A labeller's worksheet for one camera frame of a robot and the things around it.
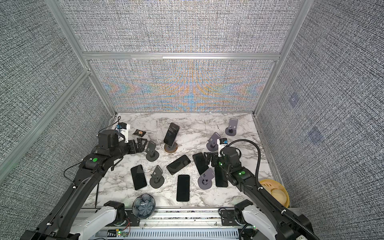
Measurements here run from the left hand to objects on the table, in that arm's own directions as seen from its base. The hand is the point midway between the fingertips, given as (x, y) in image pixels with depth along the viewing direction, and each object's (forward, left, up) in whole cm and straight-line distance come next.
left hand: (142, 139), depth 75 cm
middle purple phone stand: (+7, -38, -19) cm, 43 cm away
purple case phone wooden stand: (+11, -13, -12) cm, 21 cm away
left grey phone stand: (+1, -1, -19) cm, 19 cm away
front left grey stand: (-14, -6, -18) cm, 24 cm away
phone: (-3, -16, -25) cm, 30 cm away
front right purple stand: (-16, -32, -18) cm, 40 cm away
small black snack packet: (+21, +11, -22) cm, 32 cm away
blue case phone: (-3, -31, -26) cm, 40 cm away
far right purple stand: (+20, -54, -20) cm, 61 cm away
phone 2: (-10, +6, -23) cm, 26 cm away
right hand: (-2, -36, -9) cm, 37 cm away
